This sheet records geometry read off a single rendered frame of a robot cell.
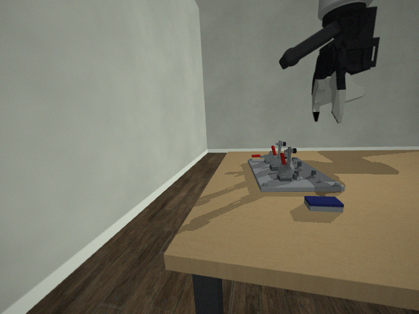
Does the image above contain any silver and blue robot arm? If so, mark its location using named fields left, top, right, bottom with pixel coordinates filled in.
left=279, top=0, right=373, bottom=69

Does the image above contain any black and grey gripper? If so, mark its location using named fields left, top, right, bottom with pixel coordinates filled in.
left=312, top=2, right=380, bottom=123

